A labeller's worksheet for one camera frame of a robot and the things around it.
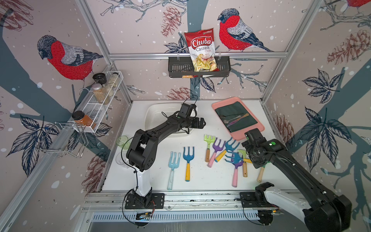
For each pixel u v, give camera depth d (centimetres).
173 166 86
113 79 86
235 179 80
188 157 89
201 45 82
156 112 111
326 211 37
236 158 88
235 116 110
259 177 81
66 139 59
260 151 55
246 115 110
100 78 74
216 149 93
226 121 106
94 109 75
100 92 71
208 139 98
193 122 83
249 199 73
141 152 50
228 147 93
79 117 59
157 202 73
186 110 74
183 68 107
